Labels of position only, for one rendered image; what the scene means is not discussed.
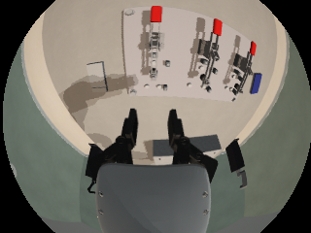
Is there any blue plate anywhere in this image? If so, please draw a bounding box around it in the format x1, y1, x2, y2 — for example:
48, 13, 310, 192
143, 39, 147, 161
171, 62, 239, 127
250, 73, 262, 94

